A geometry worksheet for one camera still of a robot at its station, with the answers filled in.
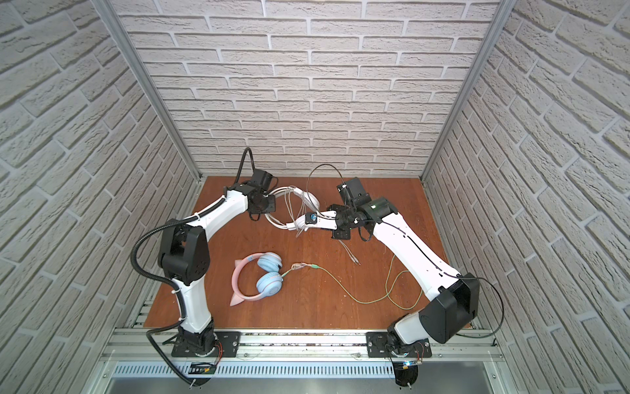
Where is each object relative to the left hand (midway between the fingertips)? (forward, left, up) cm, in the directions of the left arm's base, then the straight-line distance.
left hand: (271, 202), depth 96 cm
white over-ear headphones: (-11, -12, +1) cm, 16 cm away
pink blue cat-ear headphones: (-31, -2, -4) cm, 32 cm away
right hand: (-17, -21, +12) cm, 30 cm away
